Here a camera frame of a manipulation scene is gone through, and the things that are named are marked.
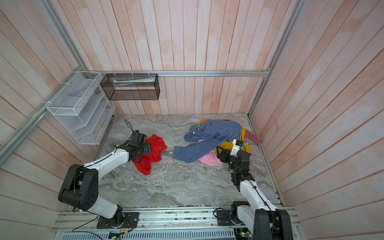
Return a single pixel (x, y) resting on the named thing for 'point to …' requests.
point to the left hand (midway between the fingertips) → (143, 150)
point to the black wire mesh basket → (131, 86)
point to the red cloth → (143, 163)
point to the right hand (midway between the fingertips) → (221, 147)
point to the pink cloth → (211, 158)
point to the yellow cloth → (203, 120)
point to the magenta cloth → (250, 134)
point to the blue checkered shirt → (208, 134)
